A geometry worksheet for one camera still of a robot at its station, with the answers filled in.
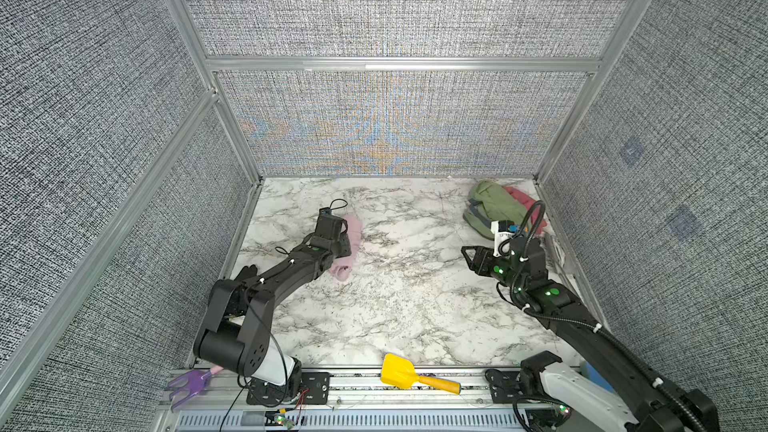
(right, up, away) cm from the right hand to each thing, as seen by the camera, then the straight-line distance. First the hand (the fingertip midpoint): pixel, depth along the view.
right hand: (467, 247), depth 81 cm
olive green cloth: (+13, +13, +19) cm, 26 cm away
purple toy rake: (-71, -33, -6) cm, 78 cm away
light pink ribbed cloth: (-36, -7, +10) cm, 38 cm away
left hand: (-36, 0, +13) cm, 38 cm away
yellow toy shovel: (-18, -32, -4) cm, 37 cm away
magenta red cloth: (+27, +13, +22) cm, 38 cm away
